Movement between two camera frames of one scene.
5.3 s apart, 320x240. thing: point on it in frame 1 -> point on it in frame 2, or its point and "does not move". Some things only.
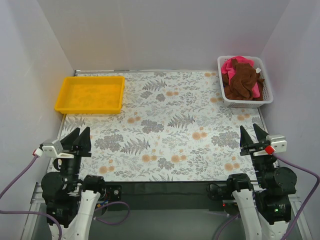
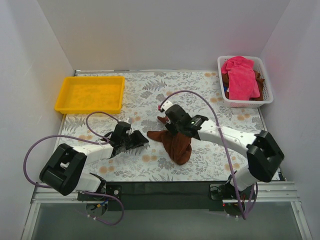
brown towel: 240,87 -> 178,146
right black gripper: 253,148 -> 171,125
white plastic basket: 268,96 does not move
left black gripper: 78,153 -> 130,141
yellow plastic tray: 91,95 does not move
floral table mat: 175,127 does not move
